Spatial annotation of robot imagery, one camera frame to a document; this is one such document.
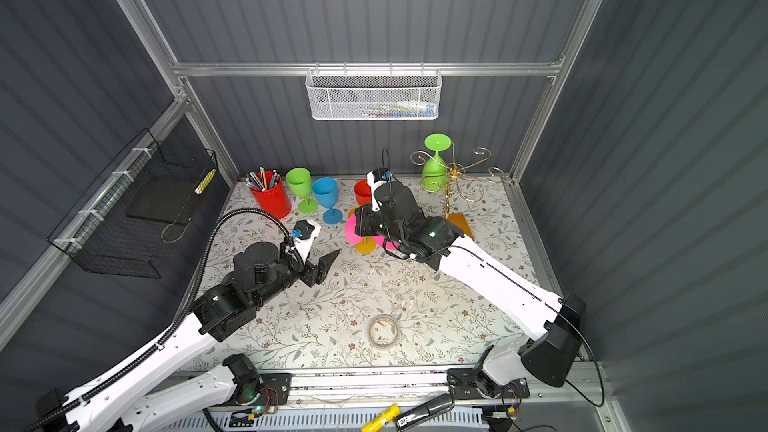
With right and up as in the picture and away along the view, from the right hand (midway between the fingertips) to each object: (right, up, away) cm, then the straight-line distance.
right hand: (356, 214), depth 70 cm
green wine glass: (-22, +10, +29) cm, 38 cm away
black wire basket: (-56, -2, 0) cm, 56 cm away
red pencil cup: (-32, +7, +28) cm, 43 cm away
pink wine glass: (0, -5, -2) cm, 6 cm away
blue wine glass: (-14, +7, +30) cm, 34 cm away
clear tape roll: (+6, -33, +13) cm, 36 cm away
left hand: (-7, -7, 0) cm, 10 cm away
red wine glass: (-1, +7, +29) cm, 30 cm away
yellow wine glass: (0, -11, +30) cm, 32 cm away
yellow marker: (+6, -47, -1) cm, 48 cm away
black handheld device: (+16, -44, -3) cm, 47 cm away
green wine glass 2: (+21, +13, +19) cm, 31 cm away
